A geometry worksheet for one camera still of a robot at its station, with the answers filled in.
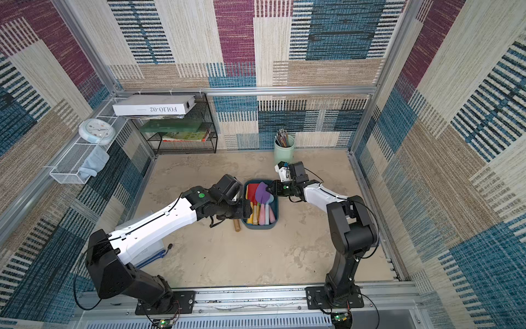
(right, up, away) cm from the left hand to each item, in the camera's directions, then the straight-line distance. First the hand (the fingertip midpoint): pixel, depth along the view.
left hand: (245, 211), depth 79 cm
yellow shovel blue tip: (+1, -6, +9) cm, 11 cm away
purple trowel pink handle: (+6, +3, +18) cm, 19 cm away
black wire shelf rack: (-21, +43, +16) cm, 50 cm away
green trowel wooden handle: (-4, -9, +10) cm, 14 cm away
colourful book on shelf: (-31, +31, +21) cm, 49 cm away
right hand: (+9, +8, +15) cm, 19 cm away
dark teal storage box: (+12, -3, +16) cm, 20 cm away
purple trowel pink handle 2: (+11, -6, +11) cm, 16 cm away
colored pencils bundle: (+16, +32, +26) cm, 44 cm away
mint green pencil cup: (+18, +24, +29) cm, 41 cm away
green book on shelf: (-38, +37, +22) cm, 57 cm away
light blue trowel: (+10, +1, +15) cm, 18 cm away
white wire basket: (-56, +21, -5) cm, 60 cm away
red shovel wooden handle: (+1, +5, +18) cm, 19 cm away
